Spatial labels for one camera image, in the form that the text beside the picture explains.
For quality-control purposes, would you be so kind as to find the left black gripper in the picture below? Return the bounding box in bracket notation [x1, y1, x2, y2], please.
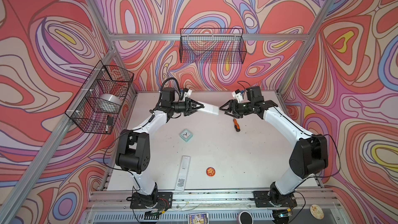
[169, 99, 203, 117]

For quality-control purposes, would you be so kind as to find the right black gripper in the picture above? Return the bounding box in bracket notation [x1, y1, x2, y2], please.
[216, 99, 252, 120]

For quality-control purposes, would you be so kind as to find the small white remote control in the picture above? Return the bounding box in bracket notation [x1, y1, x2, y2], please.
[198, 102, 220, 115]

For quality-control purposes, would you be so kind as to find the orange black screwdriver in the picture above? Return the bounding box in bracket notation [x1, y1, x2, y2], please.
[233, 118, 240, 132]

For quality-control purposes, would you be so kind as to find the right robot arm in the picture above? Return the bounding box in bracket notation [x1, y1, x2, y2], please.
[219, 86, 329, 208]

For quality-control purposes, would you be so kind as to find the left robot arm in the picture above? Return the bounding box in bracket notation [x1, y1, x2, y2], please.
[115, 77, 205, 208]

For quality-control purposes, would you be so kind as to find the long white remote control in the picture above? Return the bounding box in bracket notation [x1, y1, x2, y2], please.
[175, 156, 191, 192]

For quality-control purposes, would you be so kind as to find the mint green alarm clock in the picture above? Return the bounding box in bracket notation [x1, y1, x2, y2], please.
[179, 129, 193, 143]

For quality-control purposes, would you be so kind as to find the red round badge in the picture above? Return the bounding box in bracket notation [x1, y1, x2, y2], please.
[206, 167, 216, 177]

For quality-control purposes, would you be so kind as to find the small black item in basket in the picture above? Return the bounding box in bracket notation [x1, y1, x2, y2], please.
[106, 115, 114, 128]

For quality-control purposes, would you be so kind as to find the white roll in basket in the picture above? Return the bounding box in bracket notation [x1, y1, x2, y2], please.
[97, 93, 122, 113]

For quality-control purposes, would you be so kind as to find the colourful printed card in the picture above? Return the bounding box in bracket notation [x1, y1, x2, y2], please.
[188, 213, 209, 224]

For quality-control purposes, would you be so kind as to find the beige round disc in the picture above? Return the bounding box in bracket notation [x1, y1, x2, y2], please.
[310, 204, 324, 220]

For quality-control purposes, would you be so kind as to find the back black wire basket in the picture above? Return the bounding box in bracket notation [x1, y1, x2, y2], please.
[179, 27, 247, 64]

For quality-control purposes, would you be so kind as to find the black wire basket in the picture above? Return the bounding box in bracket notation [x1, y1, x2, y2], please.
[65, 61, 134, 134]
[179, 27, 247, 64]

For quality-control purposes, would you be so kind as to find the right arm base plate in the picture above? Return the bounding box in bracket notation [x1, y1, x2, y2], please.
[252, 190, 297, 208]

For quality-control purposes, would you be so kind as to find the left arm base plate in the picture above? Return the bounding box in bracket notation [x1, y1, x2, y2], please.
[130, 191, 173, 209]

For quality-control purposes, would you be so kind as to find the left black wire basket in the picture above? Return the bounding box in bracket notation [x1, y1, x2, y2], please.
[65, 61, 134, 134]

